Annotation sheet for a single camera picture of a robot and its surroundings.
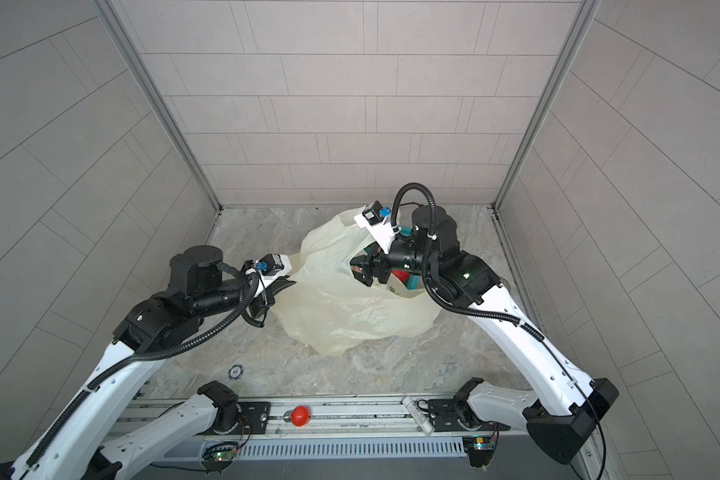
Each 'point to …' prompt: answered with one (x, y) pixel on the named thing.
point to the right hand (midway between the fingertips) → (347, 256)
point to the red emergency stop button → (299, 416)
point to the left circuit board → (218, 457)
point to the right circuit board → (480, 449)
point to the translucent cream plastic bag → (329, 309)
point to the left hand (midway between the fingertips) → (298, 276)
